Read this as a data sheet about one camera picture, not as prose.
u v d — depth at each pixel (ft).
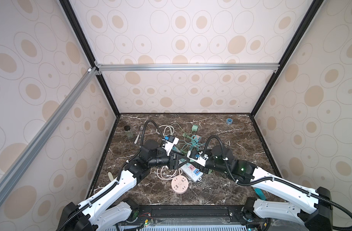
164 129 3.47
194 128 3.59
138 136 3.46
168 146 2.09
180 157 2.01
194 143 3.29
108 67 2.95
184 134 3.48
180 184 2.67
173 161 2.01
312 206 1.32
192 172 2.80
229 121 3.78
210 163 1.95
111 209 1.85
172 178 2.77
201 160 1.93
